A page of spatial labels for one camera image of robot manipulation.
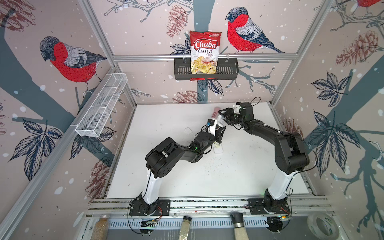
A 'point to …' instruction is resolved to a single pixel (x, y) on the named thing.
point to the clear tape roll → (324, 226)
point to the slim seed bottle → (185, 228)
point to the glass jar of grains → (101, 228)
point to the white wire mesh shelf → (113, 84)
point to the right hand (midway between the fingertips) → (217, 115)
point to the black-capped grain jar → (239, 231)
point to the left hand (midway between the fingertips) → (225, 127)
